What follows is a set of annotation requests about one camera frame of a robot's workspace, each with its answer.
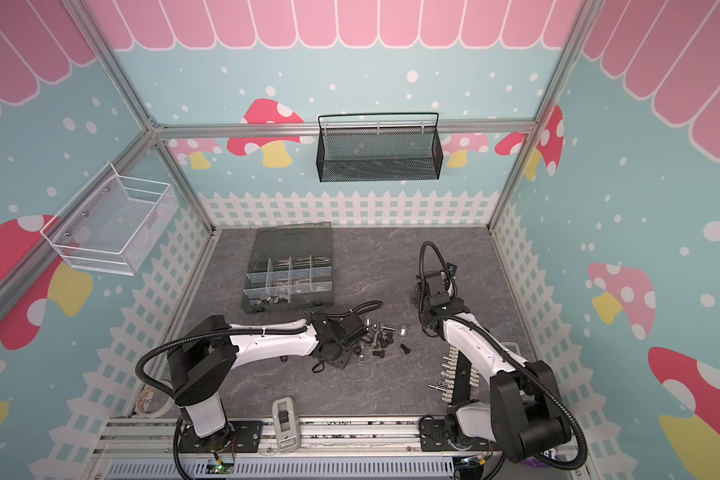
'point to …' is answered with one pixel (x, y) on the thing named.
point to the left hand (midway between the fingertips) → (335, 359)
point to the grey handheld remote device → (287, 425)
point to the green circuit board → (220, 468)
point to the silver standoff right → (403, 331)
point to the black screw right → (406, 350)
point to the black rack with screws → (458, 375)
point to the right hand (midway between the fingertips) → (431, 293)
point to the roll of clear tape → (154, 402)
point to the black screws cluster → (383, 339)
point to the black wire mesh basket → (373, 154)
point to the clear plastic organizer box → (290, 268)
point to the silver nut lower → (361, 358)
